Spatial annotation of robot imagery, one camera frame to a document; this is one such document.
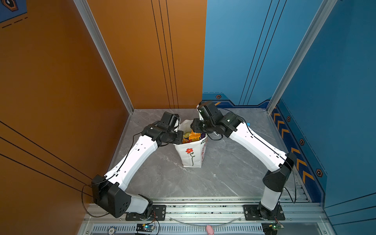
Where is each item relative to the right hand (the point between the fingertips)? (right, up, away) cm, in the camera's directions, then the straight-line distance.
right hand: (191, 126), depth 74 cm
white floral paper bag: (0, -14, +3) cm, 15 cm away
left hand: (-6, -5, +5) cm, 9 cm away
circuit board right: (+39, -49, -4) cm, 63 cm away
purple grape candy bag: (+6, -5, +2) cm, 8 cm away
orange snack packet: (+2, -5, 0) cm, 6 cm away
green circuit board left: (-22, -49, -3) cm, 54 cm away
